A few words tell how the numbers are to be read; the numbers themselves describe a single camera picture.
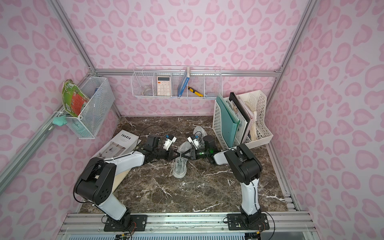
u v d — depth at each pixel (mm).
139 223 737
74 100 734
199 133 1065
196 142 877
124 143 1000
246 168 529
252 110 972
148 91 952
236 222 723
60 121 624
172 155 819
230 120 760
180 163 881
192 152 830
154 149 751
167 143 827
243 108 819
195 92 977
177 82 1007
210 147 796
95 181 464
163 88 947
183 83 878
